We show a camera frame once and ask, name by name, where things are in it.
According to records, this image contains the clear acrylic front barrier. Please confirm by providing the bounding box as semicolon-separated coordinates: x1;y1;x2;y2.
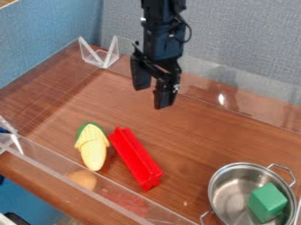
0;135;199;225

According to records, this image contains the clear acrylic back barrier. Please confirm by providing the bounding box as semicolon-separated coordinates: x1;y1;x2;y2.
104;36;301;135

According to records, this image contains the red rectangular block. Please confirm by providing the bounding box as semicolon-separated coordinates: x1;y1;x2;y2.
109;127;164;192

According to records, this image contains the steel pot with handles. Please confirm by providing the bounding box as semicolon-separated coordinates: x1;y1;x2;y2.
200;163;299;225

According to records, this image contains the clear acrylic corner bracket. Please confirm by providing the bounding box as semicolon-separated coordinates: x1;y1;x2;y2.
78;36;121;69

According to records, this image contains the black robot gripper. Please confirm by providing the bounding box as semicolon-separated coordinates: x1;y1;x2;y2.
132;25;187;109

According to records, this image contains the clear acrylic barrier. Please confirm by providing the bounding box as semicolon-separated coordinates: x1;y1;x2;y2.
0;135;199;225
104;36;301;135

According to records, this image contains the green cube block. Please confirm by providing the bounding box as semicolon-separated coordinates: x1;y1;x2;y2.
248;183;288;223

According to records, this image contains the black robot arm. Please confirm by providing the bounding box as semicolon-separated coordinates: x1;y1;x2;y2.
132;0;191;109

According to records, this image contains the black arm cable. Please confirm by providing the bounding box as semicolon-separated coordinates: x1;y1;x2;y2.
169;12;193;45

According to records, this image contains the clear acrylic left bracket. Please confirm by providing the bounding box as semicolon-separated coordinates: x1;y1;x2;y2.
0;115;25;155

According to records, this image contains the yellow toy corn cob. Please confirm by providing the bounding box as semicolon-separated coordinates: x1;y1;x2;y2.
74;122;112;171

